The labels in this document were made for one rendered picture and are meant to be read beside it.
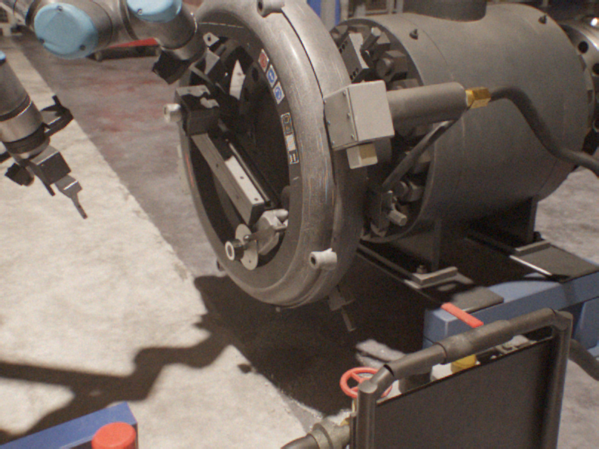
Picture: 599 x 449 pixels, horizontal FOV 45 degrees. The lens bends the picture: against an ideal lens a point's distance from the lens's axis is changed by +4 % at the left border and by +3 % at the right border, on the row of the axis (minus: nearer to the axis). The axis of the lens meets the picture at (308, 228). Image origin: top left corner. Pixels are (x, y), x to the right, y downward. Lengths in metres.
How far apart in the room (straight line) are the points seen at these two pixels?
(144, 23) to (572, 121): 1.09
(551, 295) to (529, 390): 0.78
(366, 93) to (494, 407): 0.58
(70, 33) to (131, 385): 0.96
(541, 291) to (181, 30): 1.07
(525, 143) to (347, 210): 0.60
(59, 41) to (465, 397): 0.89
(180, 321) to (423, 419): 1.28
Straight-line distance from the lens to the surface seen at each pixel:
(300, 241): 1.47
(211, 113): 1.73
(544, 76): 1.91
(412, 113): 1.38
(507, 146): 1.81
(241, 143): 1.76
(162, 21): 1.44
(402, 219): 1.39
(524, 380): 1.17
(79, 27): 1.34
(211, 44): 1.62
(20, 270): 2.69
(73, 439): 0.82
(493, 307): 1.80
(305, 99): 1.39
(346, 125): 1.31
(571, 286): 1.99
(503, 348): 1.18
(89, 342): 2.17
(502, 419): 1.17
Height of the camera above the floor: 1.07
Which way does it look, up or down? 22 degrees down
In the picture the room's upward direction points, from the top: straight up
